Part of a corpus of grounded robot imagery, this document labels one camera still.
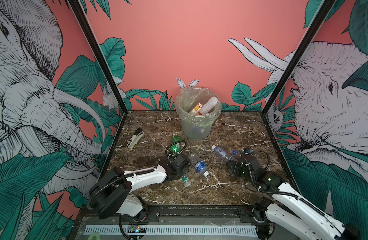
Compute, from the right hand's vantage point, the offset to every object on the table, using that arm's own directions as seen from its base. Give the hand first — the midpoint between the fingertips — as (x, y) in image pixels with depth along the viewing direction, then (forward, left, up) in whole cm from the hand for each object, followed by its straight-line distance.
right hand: (231, 163), depth 79 cm
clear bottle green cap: (-8, +25, -8) cm, 27 cm away
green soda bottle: (+13, +32, -6) cm, 35 cm away
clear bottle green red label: (+37, +18, +4) cm, 41 cm away
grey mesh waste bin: (+24, +19, +2) cm, 30 cm away
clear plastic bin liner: (+24, +19, +2) cm, 31 cm away
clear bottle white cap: (+12, 0, -13) cm, 18 cm away
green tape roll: (-31, +67, -11) cm, 75 cm away
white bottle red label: (+32, +11, +13) cm, 36 cm away
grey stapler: (+23, +59, -8) cm, 64 cm away
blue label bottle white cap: (+2, +16, -7) cm, 18 cm away
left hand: (+1, +24, -8) cm, 25 cm away
